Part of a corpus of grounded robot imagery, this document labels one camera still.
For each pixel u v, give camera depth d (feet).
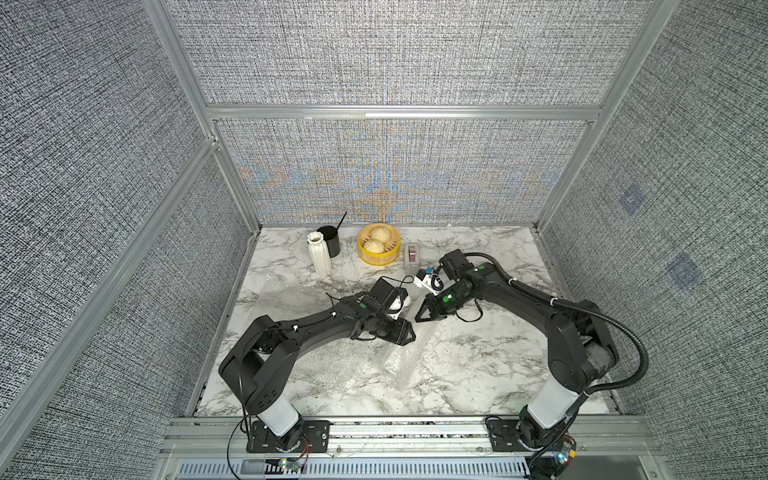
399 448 2.39
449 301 2.44
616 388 1.52
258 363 1.50
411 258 3.49
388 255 3.47
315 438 2.40
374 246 3.45
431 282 2.60
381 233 3.60
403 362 2.57
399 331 2.45
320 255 3.13
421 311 2.67
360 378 2.74
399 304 2.40
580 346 1.57
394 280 2.27
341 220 3.38
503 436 2.39
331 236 3.50
